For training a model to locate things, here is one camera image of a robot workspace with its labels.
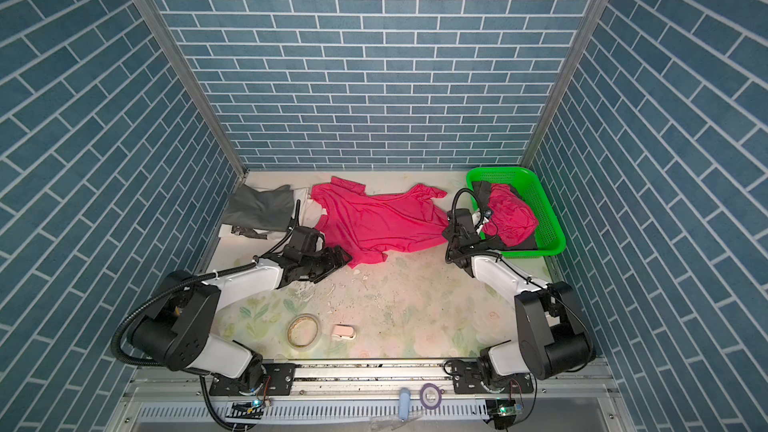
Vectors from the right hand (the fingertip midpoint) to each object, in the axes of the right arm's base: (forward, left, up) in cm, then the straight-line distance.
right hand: (453, 223), depth 92 cm
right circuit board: (-46, -11, -12) cm, 49 cm away
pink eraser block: (-32, +29, -9) cm, 44 cm away
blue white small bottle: (-47, +12, -7) cm, 49 cm away
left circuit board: (-51, +51, -13) cm, 73 cm away
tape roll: (-33, +41, -10) cm, 53 cm away
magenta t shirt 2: (+5, -19, -3) cm, 20 cm away
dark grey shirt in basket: (-1, -26, -8) cm, 27 cm away
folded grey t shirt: (+2, +67, -3) cm, 67 cm away
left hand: (-13, +32, -6) cm, 35 cm away
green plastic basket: (0, -32, -6) cm, 33 cm away
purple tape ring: (-43, +4, -11) cm, 45 cm away
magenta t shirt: (+4, +28, -12) cm, 31 cm away
